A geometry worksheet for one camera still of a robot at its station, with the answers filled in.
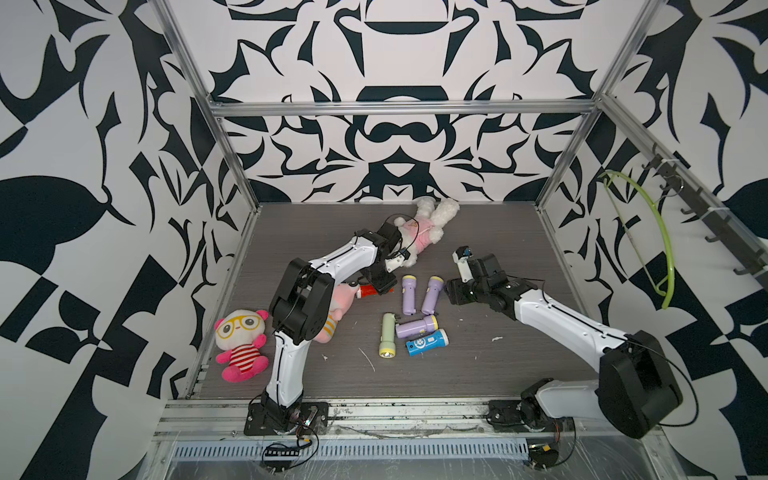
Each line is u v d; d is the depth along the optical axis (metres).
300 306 0.52
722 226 0.55
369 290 0.91
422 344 0.83
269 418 0.67
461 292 0.78
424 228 1.01
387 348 0.82
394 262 0.88
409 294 0.94
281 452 0.73
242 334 0.80
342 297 0.89
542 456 0.71
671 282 0.66
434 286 0.95
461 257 0.79
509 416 0.74
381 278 0.84
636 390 0.42
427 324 0.87
